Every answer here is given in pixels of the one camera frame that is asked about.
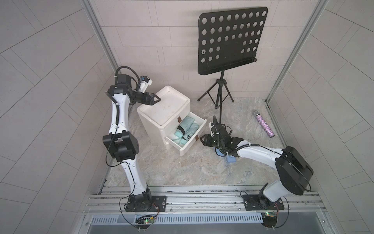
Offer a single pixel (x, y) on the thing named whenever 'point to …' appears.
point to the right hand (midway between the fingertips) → (200, 139)
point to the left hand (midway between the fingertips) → (156, 95)
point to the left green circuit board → (145, 219)
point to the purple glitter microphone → (263, 123)
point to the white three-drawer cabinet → (170, 122)
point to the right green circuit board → (269, 216)
